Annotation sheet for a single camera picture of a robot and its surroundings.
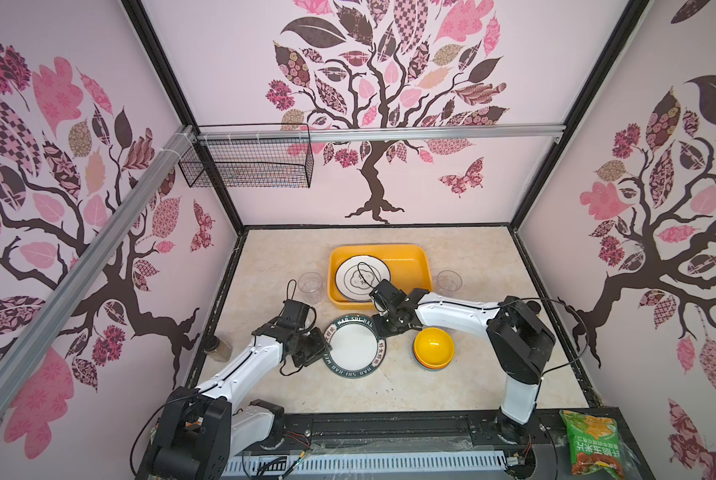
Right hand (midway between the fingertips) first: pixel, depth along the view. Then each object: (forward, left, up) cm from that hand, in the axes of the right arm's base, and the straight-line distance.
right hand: (375, 327), depth 89 cm
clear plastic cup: (+17, -25, -1) cm, 30 cm away
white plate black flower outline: (+20, +5, -1) cm, 21 cm away
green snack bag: (-31, -51, +1) cm, 59 cm away
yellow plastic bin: (+24, -13, -2) cm, 28 cm away
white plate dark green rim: (-7, +6, -1) cm, 9 cm away
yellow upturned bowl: (-7, -17, 0) cm, 18 cm away
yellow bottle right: (+3, -47, +6) cm, 48 cm away
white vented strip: (-34, +3, -3) cm, 34 cm away
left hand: (-8, +14, 0) cm, 16 cm away
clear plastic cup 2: (+16, +22, -1) cm, 27 cm away
